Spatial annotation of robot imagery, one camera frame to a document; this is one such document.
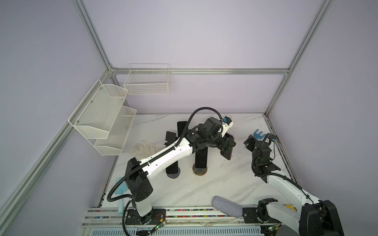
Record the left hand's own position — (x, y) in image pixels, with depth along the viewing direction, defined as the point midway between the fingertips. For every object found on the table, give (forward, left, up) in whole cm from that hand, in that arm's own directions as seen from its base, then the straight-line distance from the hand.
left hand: (228, 142), depth 72 cm
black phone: (-5, +29, -20) cm, 36 cm away
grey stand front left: (-7, +29, -26) cm, 39 cm away
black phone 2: (-1, +13, -14) cm, 19 cm away
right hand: (+8, -17, -9) cm, 21 cm away
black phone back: (+19, +26, -11) cm, 34 cm away
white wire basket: (+45, +48, +7) cm, 66 cm away
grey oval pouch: (-24, 0, -23) cm, 33 cm away
